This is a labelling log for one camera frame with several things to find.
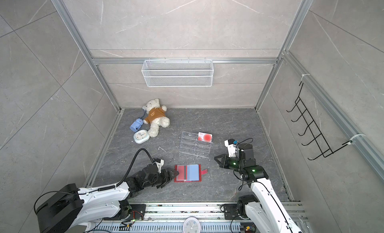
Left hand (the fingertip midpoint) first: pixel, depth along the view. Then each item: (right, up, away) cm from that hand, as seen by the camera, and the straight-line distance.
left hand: (177, 173), depth 81 cm
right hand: (+20, +10, -3) cm, 23 cm away
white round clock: (+8, -20, -12) cm, 25 cm away
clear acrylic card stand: (+6, +13, +17) cm, 22 cm away
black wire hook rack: (+65, +25, -13) cm, 71 cm away
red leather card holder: (+6, -2, +5) cm, 8 cm away
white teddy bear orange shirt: (-19, +33, +25) cm, 45 cm away
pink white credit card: (+16, +19, +11) cm, 27 cm away
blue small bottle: (-32, +26, +23) cm, 47 cm away
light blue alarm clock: (-27, +18, +19) cm, 38 cm away
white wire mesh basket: (-2, +62, +20) cm, 65 cm away
